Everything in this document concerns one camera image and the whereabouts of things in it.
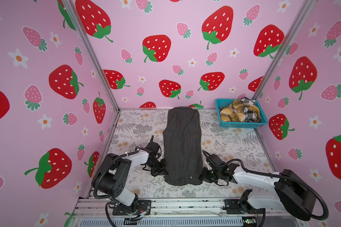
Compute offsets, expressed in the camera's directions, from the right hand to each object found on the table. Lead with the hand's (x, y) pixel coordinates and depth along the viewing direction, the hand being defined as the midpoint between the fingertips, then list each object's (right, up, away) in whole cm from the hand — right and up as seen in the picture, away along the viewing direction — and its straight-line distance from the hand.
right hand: (197, 178), depth 83 cm
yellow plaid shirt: (+40, +43, +23) cm, 63 cm away
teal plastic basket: (+46, +32, +19) cm, 59 cm away
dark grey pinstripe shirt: (-8, +16, +14) cm, 23 cm away
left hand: (-17, +2, +3) cm, 17 cm away
